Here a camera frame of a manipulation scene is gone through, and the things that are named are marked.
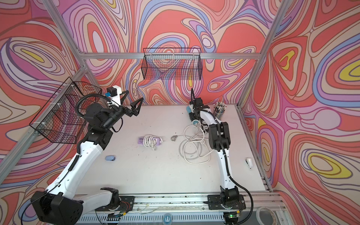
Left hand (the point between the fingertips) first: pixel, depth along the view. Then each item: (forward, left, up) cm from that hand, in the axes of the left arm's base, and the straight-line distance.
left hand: (136, 96), depth 65 cm
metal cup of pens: (+16, -47, -24) cm, 55 cm away
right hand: (+21, -32, -42) cm, 57 cm away
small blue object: (-13, +23, -39) cm, 47 cm away
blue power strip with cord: (+15, -30, -32) cm, 46 cm away
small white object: (-15, -63, -40) cm, 77 cm away
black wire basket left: (-4, +43, -12) cm, 45 cm away
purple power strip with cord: (-2, 0, -36) cm, 36 cm away
